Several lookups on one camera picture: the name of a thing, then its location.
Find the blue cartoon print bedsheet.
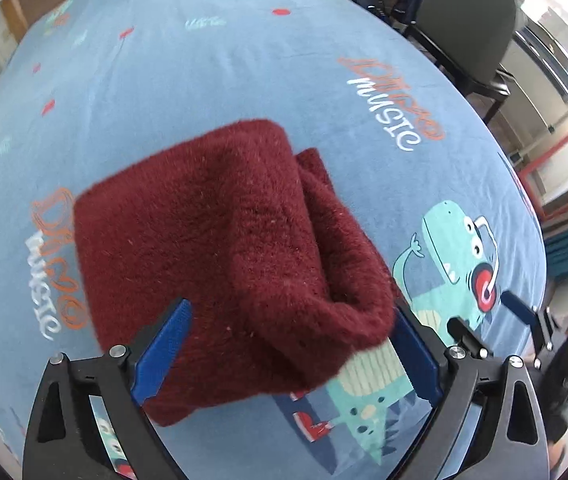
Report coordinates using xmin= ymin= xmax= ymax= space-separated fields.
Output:
xmin=0 ymin=0 xmax=546 ymax=479

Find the dark red knit sweater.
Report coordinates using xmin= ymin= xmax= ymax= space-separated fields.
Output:
xmin=74 ymin=119 xmax=395 ymax=426

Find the dark grey office chair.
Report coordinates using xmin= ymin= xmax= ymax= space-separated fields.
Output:
xmin=403 ymin=0 xmax=518 ymax=124

